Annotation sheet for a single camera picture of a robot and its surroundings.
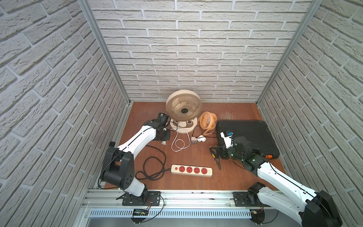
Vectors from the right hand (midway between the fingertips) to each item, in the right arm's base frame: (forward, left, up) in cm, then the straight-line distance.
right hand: (217, 146), depth 82 cm
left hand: (+12, +33, -1) cm, 35 cm away
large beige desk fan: (+21, +19, +14) cm, 31 cm away
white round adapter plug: (+11, +7, -8) cm, 15 cm away
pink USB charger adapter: (+10, +13, -9) cm, 18 cm away
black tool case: (+11, -30, -3) cm, 32 cm away
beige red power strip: (-11, +16, -8) cm, 21 cm away
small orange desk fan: (+20, +2, -2) cm, 20 cm away
